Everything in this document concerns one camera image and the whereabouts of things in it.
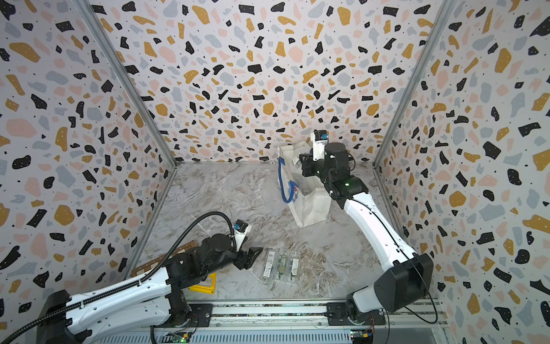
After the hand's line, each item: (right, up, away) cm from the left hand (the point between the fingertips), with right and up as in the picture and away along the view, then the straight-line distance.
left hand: (257, 244), depth 74 cm
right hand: (+15, +31, 0) cm, 34 cm away
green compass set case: (+8, -11, +10) cm, 17 cm away
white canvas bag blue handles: (+18, +16, +6) cm, 25 cm away
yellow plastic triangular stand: (-18, -18, +5) cm, 26 cm away
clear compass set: (+13, -11, +9) cm, 20 cm away
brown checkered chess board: (-41, -10, +9) cm, 44 cm away
